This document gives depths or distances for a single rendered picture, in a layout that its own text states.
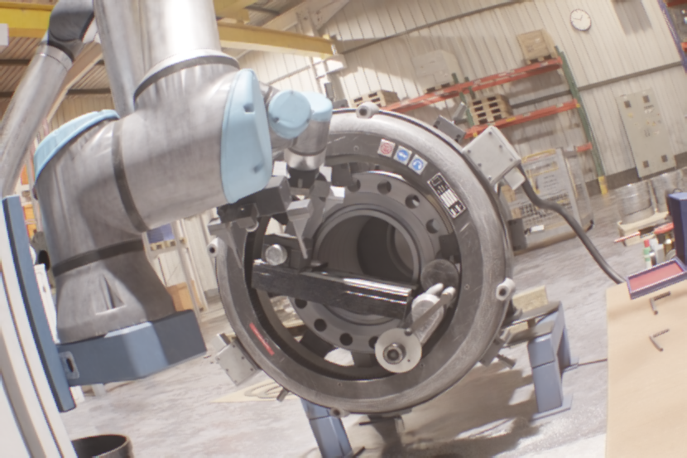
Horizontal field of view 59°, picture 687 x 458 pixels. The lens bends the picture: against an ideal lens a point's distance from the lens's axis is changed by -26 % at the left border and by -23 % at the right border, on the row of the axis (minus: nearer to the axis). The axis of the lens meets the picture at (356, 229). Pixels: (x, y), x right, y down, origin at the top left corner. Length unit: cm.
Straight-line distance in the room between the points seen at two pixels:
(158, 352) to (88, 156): 25
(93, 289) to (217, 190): 20
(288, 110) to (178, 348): 67
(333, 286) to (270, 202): 52
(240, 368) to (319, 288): 36
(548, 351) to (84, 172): 155
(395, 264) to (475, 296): 88
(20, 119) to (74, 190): 63
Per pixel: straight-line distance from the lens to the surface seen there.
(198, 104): 85
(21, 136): 148
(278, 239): 181
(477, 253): 175
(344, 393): 190
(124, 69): 119
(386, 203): 192
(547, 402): 217
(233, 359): 204
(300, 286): 186
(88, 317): 86
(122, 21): 119
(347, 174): 194
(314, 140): 164
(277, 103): 143
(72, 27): 145
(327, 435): 235
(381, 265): 261
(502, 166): 176
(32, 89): 151
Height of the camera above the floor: 67
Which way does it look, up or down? level
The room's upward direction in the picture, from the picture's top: 16 degrees counter-clockwise
